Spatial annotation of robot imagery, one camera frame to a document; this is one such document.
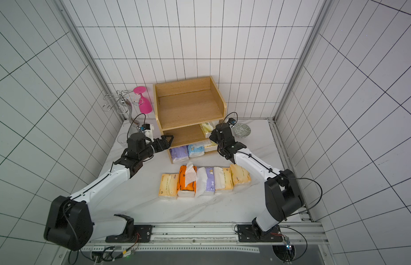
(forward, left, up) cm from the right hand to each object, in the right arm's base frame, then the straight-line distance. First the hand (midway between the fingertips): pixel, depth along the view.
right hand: (192, 151), depth 76 cm
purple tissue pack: (-7, -6, -16) cm, 19 cm away
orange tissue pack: (-9, +3, -14) cm, 17 cm away
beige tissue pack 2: (-2, -24, -18) cm, 30 cm away
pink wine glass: (+36, +36, -5) cm, 52 cm away
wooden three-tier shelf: (+22, +8, +9) cm, 25 cm away
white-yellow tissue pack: (+17, -6, -2) cm, 18 cm away
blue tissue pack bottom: (+11, +2, -16) cm, 19 cm away
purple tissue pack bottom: (+8, +10, -15) cm, 19 cm away
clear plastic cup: (+17, +48, -15) cm, 53 cm away
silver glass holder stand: (+28, +44, +6) cm, 52 cm away
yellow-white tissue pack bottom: (+15, -9, -17) cm, 24 cm away
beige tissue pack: (-5, -15, -18) cm, 24 cm away
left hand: (+1, +15, +2) cm, 16 cm away
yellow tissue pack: (-10, +13, -17) cm, 24 cm away
